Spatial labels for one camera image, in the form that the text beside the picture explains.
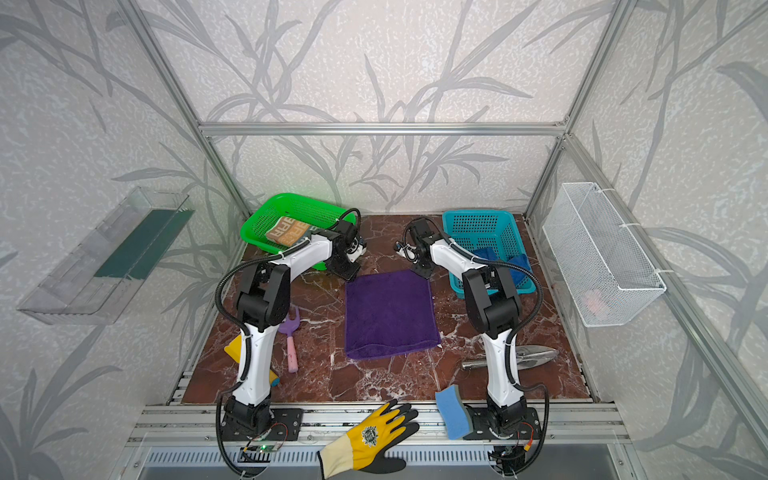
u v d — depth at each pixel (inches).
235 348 33.5
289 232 44.1
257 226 44.0
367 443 27.3
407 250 35.8
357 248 36.1
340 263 34.2
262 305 22.7
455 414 28.8
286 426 28.4
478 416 29.2
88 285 24.8
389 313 36.8
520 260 36.6
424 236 31.6
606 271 24.2
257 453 28.4
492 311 21.8
